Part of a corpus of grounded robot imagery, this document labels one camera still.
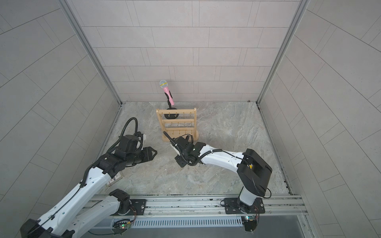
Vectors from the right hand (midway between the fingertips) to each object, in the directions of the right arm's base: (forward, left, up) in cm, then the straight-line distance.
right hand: (180, 159), depth 82 cm
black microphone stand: (+39, +9, -7) cm, 41 cm away
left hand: (+1, +10, +9) cm, 13 cm away
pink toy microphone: (+39, +8, +23) cm, 46 cm away
